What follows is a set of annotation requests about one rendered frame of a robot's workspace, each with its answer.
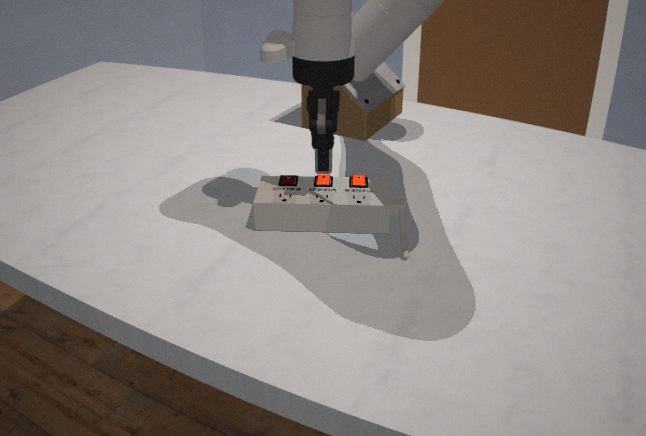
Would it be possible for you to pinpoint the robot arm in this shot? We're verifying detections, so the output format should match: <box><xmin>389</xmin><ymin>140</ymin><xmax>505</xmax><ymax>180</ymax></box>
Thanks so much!
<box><xmin>260</xmin><ymin>0</ymin><xmax>445</xmax><ymax>82</ymax></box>

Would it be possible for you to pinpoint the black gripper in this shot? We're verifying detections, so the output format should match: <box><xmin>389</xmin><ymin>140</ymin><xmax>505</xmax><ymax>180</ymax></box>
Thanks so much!
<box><xmin>292</xmin><ymin>54</ymin><xmax>355</xmax><ymax>174</ymax></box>

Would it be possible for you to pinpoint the grey power strip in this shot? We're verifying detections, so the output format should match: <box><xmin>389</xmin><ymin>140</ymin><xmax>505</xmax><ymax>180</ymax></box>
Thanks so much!
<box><xmin>253</xmin><ymin>174</ymin><xmax>409</xmax><ymax>259</ymax></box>

